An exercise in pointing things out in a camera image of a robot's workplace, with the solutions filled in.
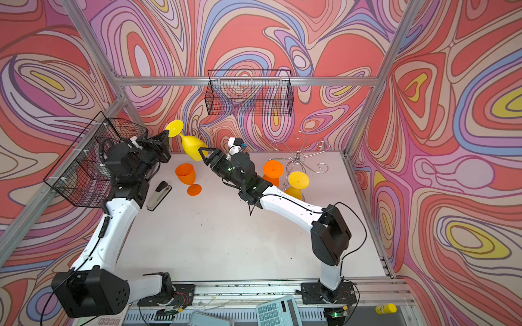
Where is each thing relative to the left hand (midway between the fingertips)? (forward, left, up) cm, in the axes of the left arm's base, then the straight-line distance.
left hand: (170, 127), depth 66 cm
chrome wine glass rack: (-2, -43, -13) cm, 45 cm away
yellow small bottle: (-47, -71, -36) cm, 92 cm away
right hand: (-5, -9, -9) cm, 14 cm away
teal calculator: (-47, -37, -42) cm, 73 cm away
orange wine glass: (-7, -34, -14) cm, 38 cm away
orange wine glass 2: (+3, +4, -29) cm, 30 cm away
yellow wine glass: (+2, -4, -10) cm, 10 cm away
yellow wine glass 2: (-13, -42, -13) cm, 46 cm away
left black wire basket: (-9, +33, -13) cm, 37 cm away
